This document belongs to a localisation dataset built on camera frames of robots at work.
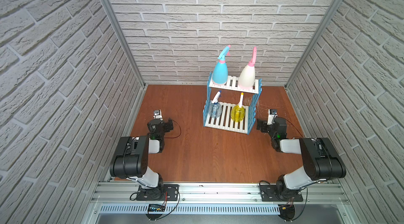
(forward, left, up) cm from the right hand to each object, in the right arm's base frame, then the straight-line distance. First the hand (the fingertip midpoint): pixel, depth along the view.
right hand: (262, 117), depth 95 cm
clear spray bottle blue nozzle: (+10, +28, -3) cm, 30 cm away
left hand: (+4, +64, +2) cm, 64 cm away
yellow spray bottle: (+8, +13, -4) cm, 16 cm away
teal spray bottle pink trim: (+9, +27, +29) cm, 40 cm away
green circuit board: (-42, +61, -7) cm, 74 cm away
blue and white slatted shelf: (+11, +18, -3) cm, 21 cm away
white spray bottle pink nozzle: (+6, +14, +29) cm, 32 cm away
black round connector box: (-47, +1, -6) cm, 47 cm away
